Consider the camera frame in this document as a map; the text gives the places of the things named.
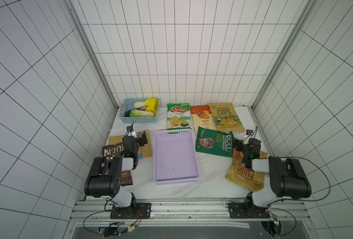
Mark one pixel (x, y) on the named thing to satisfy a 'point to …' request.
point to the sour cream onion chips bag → (225, 118)
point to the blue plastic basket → (128, 104)
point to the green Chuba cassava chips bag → (178, 116)
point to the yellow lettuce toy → (152, 103)
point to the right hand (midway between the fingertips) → (237, 136)
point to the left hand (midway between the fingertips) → (137, 134)
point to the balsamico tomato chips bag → (239, 175)
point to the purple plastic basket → (175, 158)
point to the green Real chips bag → (214, 142)
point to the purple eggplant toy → (127, 112)
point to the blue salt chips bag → (143, 152)
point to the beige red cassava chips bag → (202, 117)
